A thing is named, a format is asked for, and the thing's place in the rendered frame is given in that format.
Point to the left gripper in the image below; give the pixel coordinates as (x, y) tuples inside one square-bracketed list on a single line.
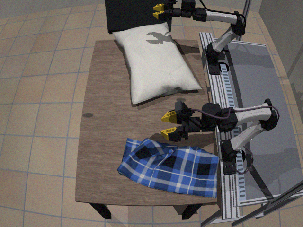
[(176, 133)]

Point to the blue plaid pillowcase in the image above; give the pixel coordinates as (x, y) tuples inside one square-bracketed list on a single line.
[(181, 170)]

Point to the white pillow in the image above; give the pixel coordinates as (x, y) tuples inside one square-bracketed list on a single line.
[(156, 66)]

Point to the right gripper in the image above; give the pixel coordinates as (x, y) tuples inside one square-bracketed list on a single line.
[(165, 12)]

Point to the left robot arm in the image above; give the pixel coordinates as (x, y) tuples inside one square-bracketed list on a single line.
[(263, 116)]

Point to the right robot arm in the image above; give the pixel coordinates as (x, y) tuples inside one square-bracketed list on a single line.
[(213, 49)]

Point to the grey slotted metal rail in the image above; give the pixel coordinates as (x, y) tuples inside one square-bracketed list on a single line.
[(227, 206)]

